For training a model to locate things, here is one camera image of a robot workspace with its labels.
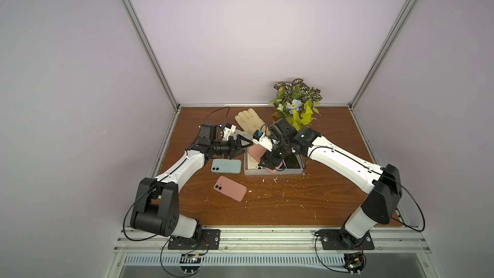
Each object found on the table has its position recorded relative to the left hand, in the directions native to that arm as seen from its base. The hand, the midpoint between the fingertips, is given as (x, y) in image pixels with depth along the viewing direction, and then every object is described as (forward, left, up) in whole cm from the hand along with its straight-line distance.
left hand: (250, 147), depth 79 cm
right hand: (-2, -7, 0) cm, 7 cm away
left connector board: (-37, +23, -21) cm, 48 cm away
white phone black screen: (+3, -22, -17) cm, 28 cm away
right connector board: (-37, -40, -20) cm, 58 cm away
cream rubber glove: (+31, +1, -19) cm, 36 cm away
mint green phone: (+1, +14, -18) cm, 23 cm away
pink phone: (-6, -3, +6) cm, 9 cm away
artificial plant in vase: (+18, -21, +9) cm, 29 cm away
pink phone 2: (-10, +9, -20) cm, 24 cm away
